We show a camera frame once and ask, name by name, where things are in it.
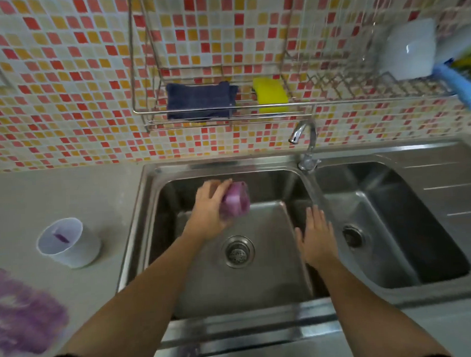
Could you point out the person's right hand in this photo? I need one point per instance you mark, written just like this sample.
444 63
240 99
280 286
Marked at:
318 243

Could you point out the person's left hand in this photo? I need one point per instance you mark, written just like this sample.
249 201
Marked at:
206 214

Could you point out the clear cup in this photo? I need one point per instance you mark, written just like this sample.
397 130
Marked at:
236 201

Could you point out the chrome faucet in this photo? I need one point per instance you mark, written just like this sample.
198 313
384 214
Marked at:
311 136

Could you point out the white plastic cup housing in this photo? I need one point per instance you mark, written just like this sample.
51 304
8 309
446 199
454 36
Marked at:
73 249

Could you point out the person's left forearm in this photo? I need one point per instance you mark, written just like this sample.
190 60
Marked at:
136 309

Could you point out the person's right forearm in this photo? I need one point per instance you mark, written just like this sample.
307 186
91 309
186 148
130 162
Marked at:
374 314

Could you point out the metal sink drain strainer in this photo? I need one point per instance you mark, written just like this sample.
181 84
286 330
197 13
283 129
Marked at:
238 252
353 236

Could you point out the dark blue cloth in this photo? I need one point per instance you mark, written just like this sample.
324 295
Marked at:
199 100

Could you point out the stainless steel double sink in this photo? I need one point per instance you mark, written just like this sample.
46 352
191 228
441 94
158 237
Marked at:
434 183

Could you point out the purple stain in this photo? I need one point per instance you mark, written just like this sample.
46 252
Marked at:
23 314

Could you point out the white mug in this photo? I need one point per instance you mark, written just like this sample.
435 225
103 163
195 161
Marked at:
407 50

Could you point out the yellow green scrub sponge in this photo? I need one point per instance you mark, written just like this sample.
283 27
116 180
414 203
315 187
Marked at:
470 67

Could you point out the white detergent bottle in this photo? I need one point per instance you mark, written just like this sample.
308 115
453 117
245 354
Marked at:
459 40

